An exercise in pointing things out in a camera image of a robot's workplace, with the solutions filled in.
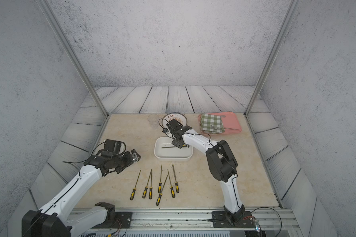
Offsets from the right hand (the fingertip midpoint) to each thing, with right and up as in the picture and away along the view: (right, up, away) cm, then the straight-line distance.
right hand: (181, 137), depth 96 cm
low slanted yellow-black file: (-11, -30, -15) cm, 35 cm away
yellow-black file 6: (-3, -26, -11) cm, 28 cm away
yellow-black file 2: (-20, -27, -13) cm, 36 cm away
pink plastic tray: (+38, +10, +19) cm, 44 cm away
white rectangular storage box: (-11, -9, +3) cm, 15 cm away
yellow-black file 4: (-12, -26, -11) cm, 30 cm away
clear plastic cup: (-22, +13, +19) cm, 32 cm away
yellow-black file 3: (-17, -27, -13) cm, 34 cm away
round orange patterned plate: (-1, +14, +23) cm, 27 cm away
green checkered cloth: (+22, +9, +17) cm, 30 cm away
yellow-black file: (-26, -29, -15) cm, 42 cm away
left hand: (-24, -11, -14) cm, 30 cm away
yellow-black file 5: (-5, -27, -11) cm, 30 cm away
